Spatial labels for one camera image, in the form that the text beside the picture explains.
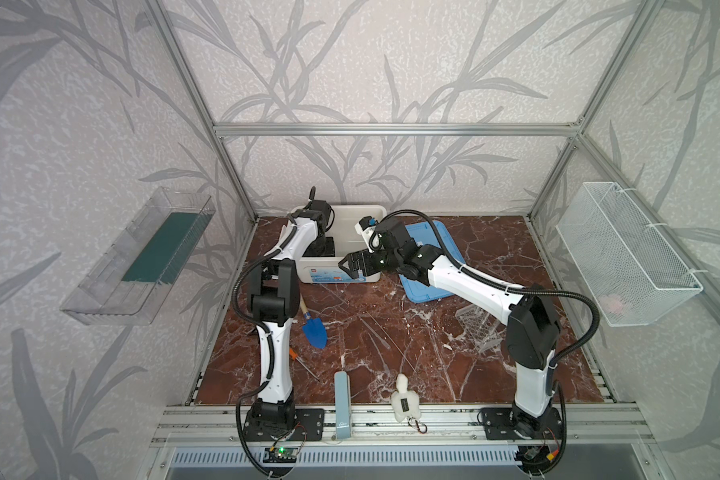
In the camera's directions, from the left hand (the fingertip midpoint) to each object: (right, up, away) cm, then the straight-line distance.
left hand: (326, 246), depth 101 cm
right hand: (+10, -1, -18) cm, 21 cm away
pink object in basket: (+76, -14, -27) cm, 82 cm away
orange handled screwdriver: (-6, -31, -16) cm, 36 cm away
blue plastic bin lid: (+35, +4, +14) cm, 38 cm away
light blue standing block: (+9, -37, -26) cm, 46 cm away
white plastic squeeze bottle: (+24, -39, -27) cm, 53 cm away
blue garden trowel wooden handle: (-2, -26, -9) cm, 27 cm away
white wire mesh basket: (+71, -4, -38) cm, 81 cm away
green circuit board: (-6, -50, -29) cm, 58 cm away
